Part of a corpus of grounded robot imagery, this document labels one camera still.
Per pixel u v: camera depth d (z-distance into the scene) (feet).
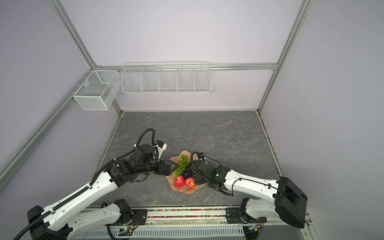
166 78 3.26
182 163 2.87
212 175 1.98
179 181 2.57
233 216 2.39
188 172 2.70
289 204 1.34
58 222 1.30
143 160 1.82
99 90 3.21
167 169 2.11
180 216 2.47
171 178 2.71
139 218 2.40
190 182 2.59
